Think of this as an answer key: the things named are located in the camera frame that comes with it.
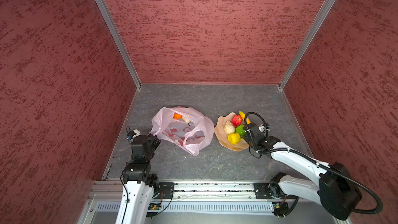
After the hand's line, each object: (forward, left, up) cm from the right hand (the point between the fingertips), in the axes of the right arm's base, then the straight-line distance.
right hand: (244, 138), depth 87 cm
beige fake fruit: (+6, +8, +2) cm, 11 cm away
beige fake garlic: (+15, +35, -2) cm, 38 cm away
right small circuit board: (-32, -10, -6) cm, 34 cm away
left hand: (-1, +48, +7) cm, 48 cm away
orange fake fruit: (+15, +40, +1) cm, 43 cm away
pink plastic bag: (+12, +35, -4) cm, 37 cm away
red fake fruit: (+9, +4, +4) cm, 11 cm away
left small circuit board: (-30, +48, -6) cm, 57 cm away
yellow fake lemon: (0, +6, +1) cm, 6 cm away
